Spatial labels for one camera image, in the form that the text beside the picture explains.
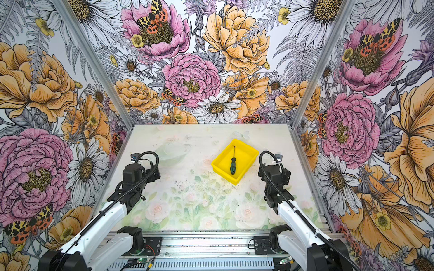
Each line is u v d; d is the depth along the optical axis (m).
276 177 0.63
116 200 0.55
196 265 1.12
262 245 0.74
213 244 0.76
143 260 0.71
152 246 0.73
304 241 0.45
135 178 0.64
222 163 1.01
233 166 0.97
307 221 0.48
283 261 0.72
